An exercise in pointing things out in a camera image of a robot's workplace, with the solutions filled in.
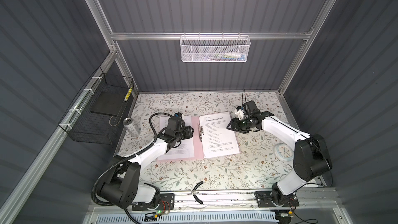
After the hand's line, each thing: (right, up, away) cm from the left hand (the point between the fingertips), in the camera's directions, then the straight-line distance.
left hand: (191, 130), depth 89 cm
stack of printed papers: (+17, -6, +5) cm, 18 cm away
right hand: (+24, +1, 0) cm, 24 cm away
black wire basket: (-44, +9, -17) cm, 48 cm away
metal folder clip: (+6, -2, +9) cm, 11 cm away
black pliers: (+2, -29, -12) cm, 32 cm away
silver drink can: (-34, +2, -2) cm, 34 cm away
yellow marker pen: (-33, +20, -7) cm, 39 cm away
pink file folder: (+4, -7, +5) cm, 10 cm away
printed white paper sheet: (-3, -11, +3) cm, 12 cm away
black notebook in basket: (-39, +15, -14) cm, 44 cm away
